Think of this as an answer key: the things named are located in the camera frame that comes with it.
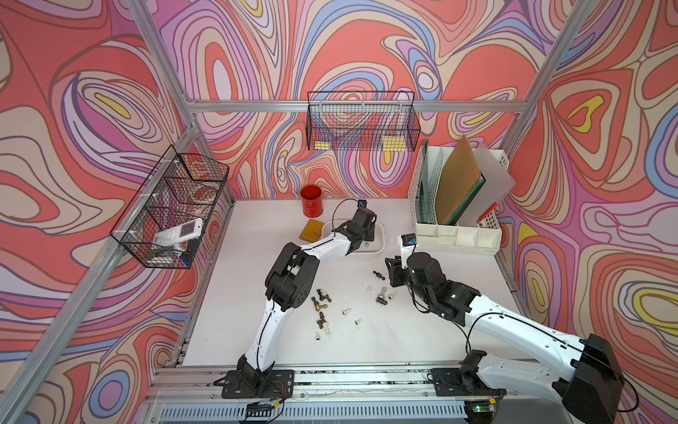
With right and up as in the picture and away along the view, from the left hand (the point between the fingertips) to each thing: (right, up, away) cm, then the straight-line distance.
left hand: (369, 226), depth 102 cm
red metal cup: (-23, +10, +6) cm, 26 cm away
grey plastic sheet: (+40, +14, -17) cm, 46 cm away
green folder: (+33, +8, -11) cm, 35 cm away
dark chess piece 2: (-17, -24, -11) cm, 31 cm away
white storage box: (+2, -8, +2) cm, 9 cm away
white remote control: (-50, 0, -34) cm, 61 cm away
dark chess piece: (+3, -18, -7) cm, 19 cm away
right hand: (+4, -12, -22) cm, 26 cm away
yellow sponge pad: (-23, -2, +6) cm, 24 cm away
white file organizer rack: (+45, -5, 0) cm, 45 cm away
